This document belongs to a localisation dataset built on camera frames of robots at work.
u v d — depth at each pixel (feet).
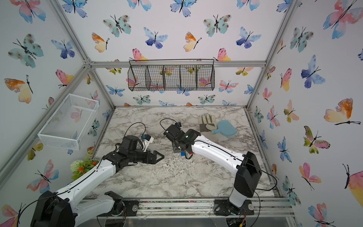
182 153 2.65
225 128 3.52
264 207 2.47
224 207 2.41
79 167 2.29
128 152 2.09
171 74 3.22
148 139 2.46
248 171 1.37
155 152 2.36
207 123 3.60
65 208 1.26
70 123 2.76
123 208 2.37
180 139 1.80
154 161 2.29
